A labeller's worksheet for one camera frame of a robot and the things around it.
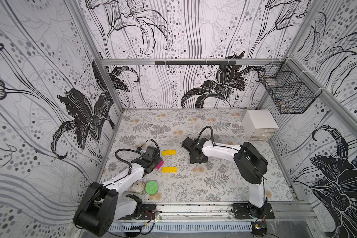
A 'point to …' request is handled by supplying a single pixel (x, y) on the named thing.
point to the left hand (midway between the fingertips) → (158, 161)
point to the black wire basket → (292, 90)
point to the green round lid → (151, 187)
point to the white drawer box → (259, 125)
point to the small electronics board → (259, 228)
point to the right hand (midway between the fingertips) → (197, 159)
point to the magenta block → (160, 164)
